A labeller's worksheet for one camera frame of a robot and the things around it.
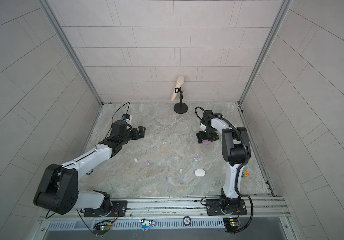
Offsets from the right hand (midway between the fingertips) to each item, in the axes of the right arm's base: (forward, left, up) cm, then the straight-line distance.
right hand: (204, 140), depth 97 cm
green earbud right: (-14, +8, +1) cm, 16 cm away
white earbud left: (-12, +43, +2) cm, 44 cm away
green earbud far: (-1, +26, +2) cm, 26 cm away
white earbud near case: (-20, +17, +1) cm, 26 cm away
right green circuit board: (-45, -5, -1) cm, 45 cm away
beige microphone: (+27, +14, +28) cm, 41 cm away
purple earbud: (-14, +36, +1) cm, 39 cm away
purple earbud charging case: (-6, +1, +8) cm, 10 cm away
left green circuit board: (-43, +54, +3) cm, 69 cm away
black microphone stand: (+28, +14, +2) cm, 32 cm away
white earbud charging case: (-22, +7, +2) cm, 23 cm away
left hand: (+3, +38, +14) cm, 40 cm away
